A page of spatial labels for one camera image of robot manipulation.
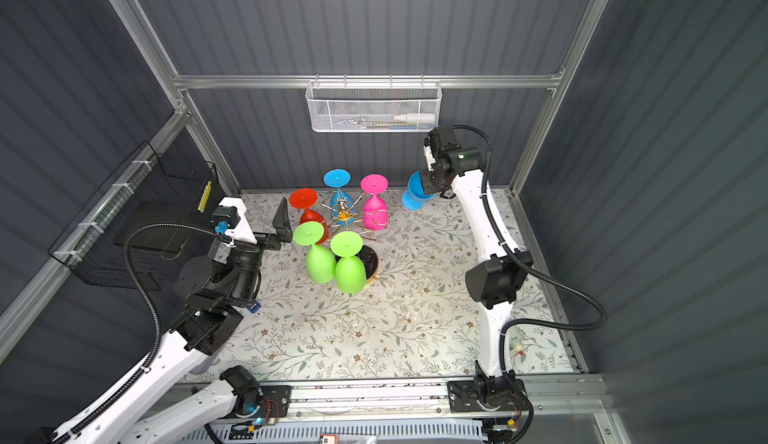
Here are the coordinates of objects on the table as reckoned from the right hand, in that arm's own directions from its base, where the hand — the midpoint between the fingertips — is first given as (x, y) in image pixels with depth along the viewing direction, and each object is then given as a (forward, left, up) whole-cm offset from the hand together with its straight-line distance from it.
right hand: (436, 183), depth 85 cm
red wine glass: (-9, +36, +4) cm, 37 cm away
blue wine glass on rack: (-13, +25, +6) cm, 29 cm away
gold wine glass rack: (-13, +24, -2) cm, 28 cm away
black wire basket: (-6, +78, +5) cm, 78 cm away
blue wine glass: (-6, +7, +1) cm, 9 cm away
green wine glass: (-23, +31, -5) cm, 39 cm away
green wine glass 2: (-26, +23, -6) cm, 35 cm away
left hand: (-22, +39, +17) cm, 48 cm away
